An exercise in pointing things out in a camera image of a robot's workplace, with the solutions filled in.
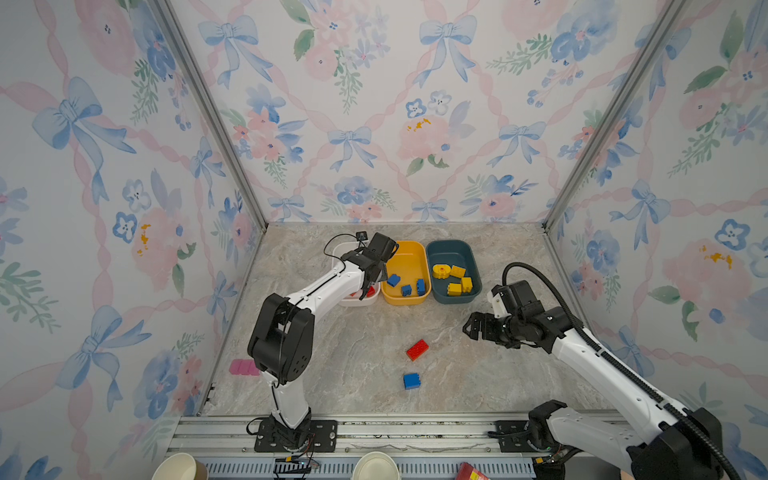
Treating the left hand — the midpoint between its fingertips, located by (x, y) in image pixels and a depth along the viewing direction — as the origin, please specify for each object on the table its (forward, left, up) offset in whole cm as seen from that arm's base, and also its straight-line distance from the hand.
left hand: (370, 267), depth 92 cm
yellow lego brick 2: (+1, -32, -10) cm, 33 cm away
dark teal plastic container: (+15, -29, -11) cm, 35 cm away
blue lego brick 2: (+3, -7, -12) cm, 14 cm away
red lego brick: (-21, -15, -11) cm, 28 cm away
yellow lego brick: (+6, -30, -10) cm, 32 cm away
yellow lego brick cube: (0, -28, -11) cm, 30 cm away
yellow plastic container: (+5, -12, -11) cm, 18 cm away
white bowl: (-49, -3, -14) cm, 51 cm away
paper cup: (-50, +39, -5) cm, 63 cm away
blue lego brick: (-30, -13, -13) cm, 35 cm away
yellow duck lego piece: (+6, -24, -10) cm, 26 cm away
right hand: (-20, -29, -1) cm, 35 cm away
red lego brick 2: (-3, 0, -10) cm, 10 cm away
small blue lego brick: (-1, -12, -11) cm, 16 cm away
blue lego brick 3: (0, -17, -10) cm, 20 cm away
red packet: (-50, -24, -8) cm, 56 cm away
